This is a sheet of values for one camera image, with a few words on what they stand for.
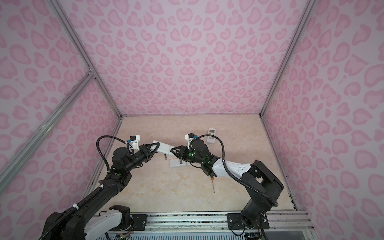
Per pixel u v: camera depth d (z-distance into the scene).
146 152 0.70
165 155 0.98
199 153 0.65
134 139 0.74
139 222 0.73
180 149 0.74
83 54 0.84
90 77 0.88
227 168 0.53
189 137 0.78
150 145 0.75
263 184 0.46
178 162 0.93
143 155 0.70
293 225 0.72
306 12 0.71
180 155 0.73
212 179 0.88
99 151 0.64
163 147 0.79
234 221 0.73
